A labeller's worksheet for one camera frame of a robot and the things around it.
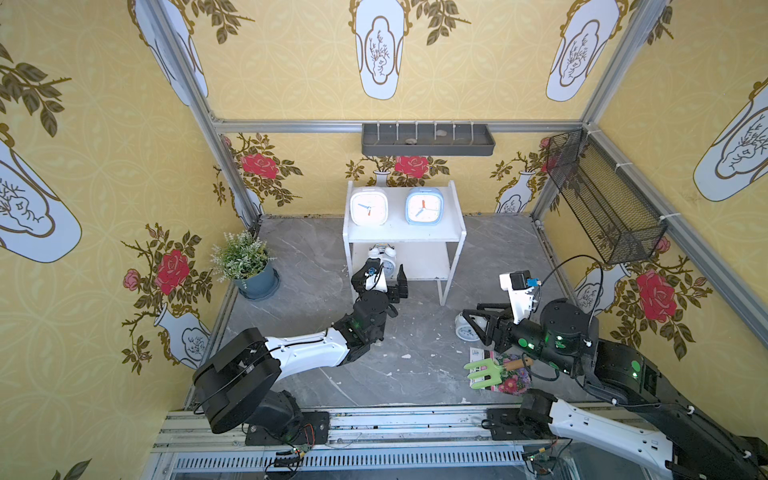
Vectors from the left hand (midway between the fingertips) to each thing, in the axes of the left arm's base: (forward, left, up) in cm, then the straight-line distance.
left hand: (390, 268), depth 81 cm
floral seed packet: (-25, -33, -20) cm, 46 cm away
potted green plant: (+5, +41, -2) cm, 42 cm away
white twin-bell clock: (+2, +1, +4) cm, 5 cm away
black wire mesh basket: (+8, -64, +7) cm, 65 cm away
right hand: (-20, -15, +10) cm, 27 cm away
